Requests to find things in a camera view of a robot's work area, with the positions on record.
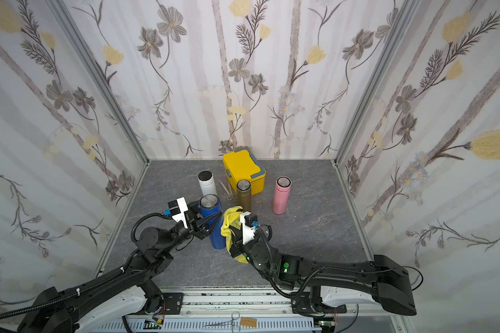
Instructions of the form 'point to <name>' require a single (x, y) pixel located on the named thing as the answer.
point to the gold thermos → (244, 195)
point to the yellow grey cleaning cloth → (232, 218)
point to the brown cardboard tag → (248, 322)
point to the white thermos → (206, 180)
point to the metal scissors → (235, 329)
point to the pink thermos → (283, 184)
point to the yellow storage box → (242, 165)
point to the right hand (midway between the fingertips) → (230, 229)
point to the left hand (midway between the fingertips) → (217, 208)
